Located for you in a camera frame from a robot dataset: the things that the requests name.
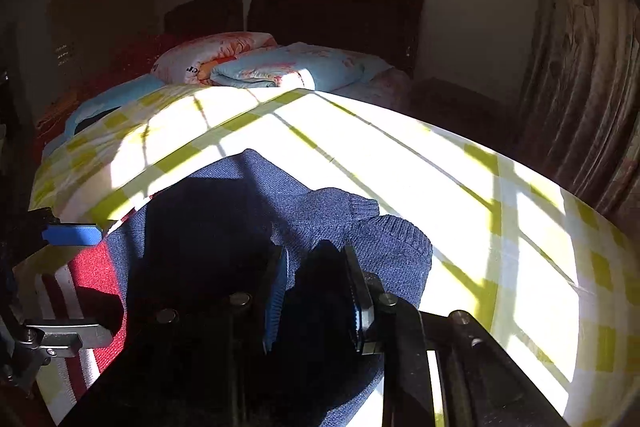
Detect light blue cloth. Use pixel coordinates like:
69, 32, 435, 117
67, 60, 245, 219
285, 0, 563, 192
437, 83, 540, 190
36, 74, 164, 160

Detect orange white floral pillow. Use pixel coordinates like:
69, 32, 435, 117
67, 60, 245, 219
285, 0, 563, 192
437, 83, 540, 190
151, 31, 277, 84

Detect light blue folded quilt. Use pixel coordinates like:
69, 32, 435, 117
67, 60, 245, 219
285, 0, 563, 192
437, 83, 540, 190
209, 42, 392, 92

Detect red bed cover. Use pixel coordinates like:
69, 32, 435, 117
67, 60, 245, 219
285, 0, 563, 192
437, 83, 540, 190
36, 34, 179, 136

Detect floral pink curtain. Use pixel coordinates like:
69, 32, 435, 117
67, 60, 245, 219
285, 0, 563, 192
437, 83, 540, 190
516, 0, 639, 217

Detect yellow white checked bed sheet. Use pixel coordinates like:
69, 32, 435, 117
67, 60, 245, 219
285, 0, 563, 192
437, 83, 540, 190
30, 86, 639, 426

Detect red white navy striped sweater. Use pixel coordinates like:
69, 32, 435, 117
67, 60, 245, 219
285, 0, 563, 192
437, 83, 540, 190
41, 150, 432, 426

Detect dark wooden headboard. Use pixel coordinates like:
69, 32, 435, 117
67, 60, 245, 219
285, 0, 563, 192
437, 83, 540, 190
246, 0, 424, 76
163, 0, 244, 40

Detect dark wooden nightstand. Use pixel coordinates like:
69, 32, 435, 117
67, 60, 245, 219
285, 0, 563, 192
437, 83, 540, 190
410, 78, 515, 150

